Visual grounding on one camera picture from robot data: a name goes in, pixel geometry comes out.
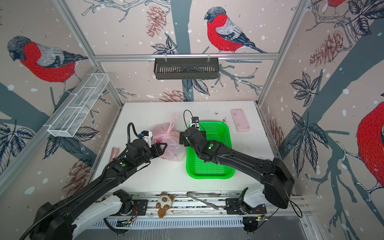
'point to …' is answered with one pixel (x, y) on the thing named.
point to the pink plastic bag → (162, 132)
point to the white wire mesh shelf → (63, 125)
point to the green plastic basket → (196, 168)
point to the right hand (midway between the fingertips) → (185, 134)
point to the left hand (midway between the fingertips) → (164, 145)
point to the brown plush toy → (164, 201)
